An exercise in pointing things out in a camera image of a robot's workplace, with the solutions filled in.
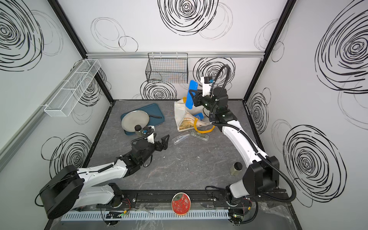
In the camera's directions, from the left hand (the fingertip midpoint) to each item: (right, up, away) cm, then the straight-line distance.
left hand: (163, 135), depth 82 cm
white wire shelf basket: (-49, +20, -8) cm, 54 cm away
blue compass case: (+24, +11, +19) cm, 32 cm away
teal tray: (-12, +13, +29) cm, 34 cm away
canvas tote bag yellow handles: (+20, +10, +4) cm, 22 cm away
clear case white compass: (+8, -5, +14) cm, 17 cm away
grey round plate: (-26, +9, +26) cm, 38 cm away
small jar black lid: (-18, +3, +10) cm, 21 cm away
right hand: (+16, +24, -10) cm, 30 cm away
